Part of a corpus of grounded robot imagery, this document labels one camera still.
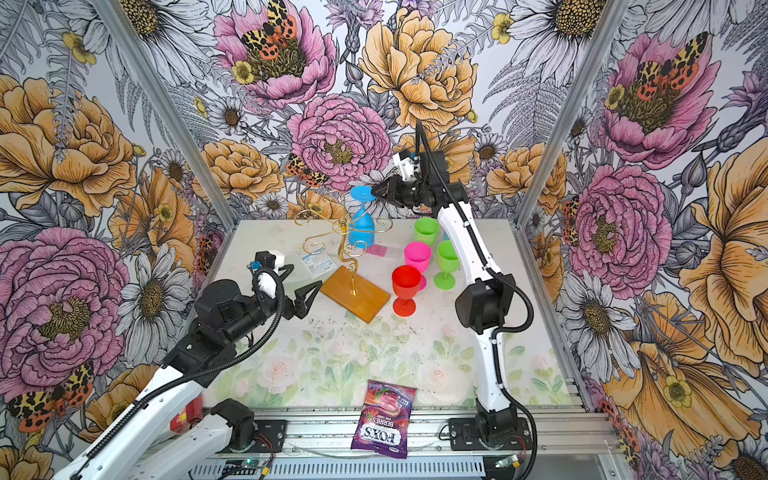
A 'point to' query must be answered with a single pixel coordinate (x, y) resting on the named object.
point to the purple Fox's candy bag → (384, 419)
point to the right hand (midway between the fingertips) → (373, 199)
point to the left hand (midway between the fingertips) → (305, 283)
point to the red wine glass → (406, 281)
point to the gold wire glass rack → (350, 287)
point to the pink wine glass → (418, 255)
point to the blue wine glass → (361, 228)
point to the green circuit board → (243, 466)
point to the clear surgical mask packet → (319, 263)
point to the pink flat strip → (377, 249)
